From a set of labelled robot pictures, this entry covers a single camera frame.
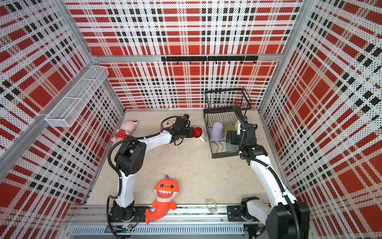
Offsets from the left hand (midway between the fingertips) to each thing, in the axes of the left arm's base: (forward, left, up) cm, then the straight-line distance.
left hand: (195, 131), depth 99 cm
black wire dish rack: (+17, -19, -6) cm, 26 cm away
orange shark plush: (-39, +14, +2) cm, 41 cm away
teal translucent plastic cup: (-11, -23, -4) cm, 26 cm away
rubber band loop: (-46, -10, -4) cm, 47 cm away
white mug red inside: (0, -2, -3) cm, 4 cm away
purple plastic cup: (-4, -14, +2) cm, 15 cm away
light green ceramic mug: (+2, -27, +3) cm, 27 cm away
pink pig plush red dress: (+2, +48, 0) cm, 48 cm away
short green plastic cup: (+1, -22, +4) cm, 23 cm away
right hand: (-11, -25, +13) cm, 30 cm away
